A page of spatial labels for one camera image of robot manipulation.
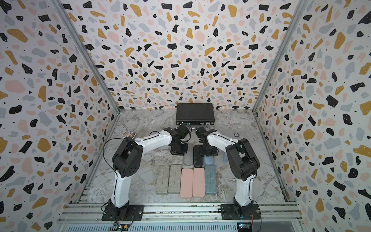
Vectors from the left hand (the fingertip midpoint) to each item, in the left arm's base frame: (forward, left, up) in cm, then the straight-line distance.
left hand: (187, 154), depth 93 cm
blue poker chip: (+17, -36, -3) cm, 40 cm away
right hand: (0, -12, -2) cm, 13 cm away
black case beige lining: (-3, -7, 0) cm, 7 cm away
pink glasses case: (-18, -7, 0) cm, 19 cm away
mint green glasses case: (-16, +7, 0) cm, 18 cm away
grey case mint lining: (-17, -13, 0) cm, 22 cm away
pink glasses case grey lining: (-18, 0, -1) cm, 18 cm away
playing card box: (+17, +43, -1) cm, 46 cm away
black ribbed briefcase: (+35, -6, +1) cm, 35 cm away
